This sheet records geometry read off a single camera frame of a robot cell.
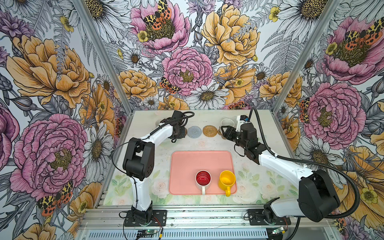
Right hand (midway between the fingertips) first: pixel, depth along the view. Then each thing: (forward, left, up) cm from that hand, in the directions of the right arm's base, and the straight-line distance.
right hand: (223, 132), depth 85 cm
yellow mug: (-20, -1, -17) cm, 26 cm away
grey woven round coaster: (+15, +17, -18) cm, 29 cm away
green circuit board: (-43, +39, -19) cm, 61 cm away
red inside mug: (-20, +12, -17) cm, 29 cm away
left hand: (+5, +27, -11) cm, 30 cm away
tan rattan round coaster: (+15, +6, -18) cm, 24 cm away
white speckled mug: (+17, -6, -11) cm, 21 cm away
